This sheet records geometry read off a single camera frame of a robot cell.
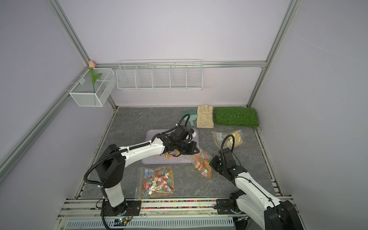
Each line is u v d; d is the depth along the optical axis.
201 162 0.85
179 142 0.71
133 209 0.74
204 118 1.13
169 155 0.91
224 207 0.73
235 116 1.09
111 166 0.47
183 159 0.91
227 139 0.69
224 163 0.65
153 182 0.81
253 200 0.50
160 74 0.96
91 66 0.90
